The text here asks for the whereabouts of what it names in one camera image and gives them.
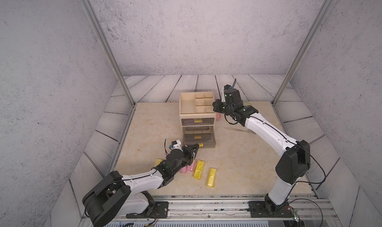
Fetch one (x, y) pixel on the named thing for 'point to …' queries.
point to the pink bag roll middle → (183, 170)
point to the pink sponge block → (218, 116)
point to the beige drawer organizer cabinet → (197, 114)
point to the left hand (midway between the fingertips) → (202, 147)
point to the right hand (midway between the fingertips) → (213, 102)
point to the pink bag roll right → (191, 168)
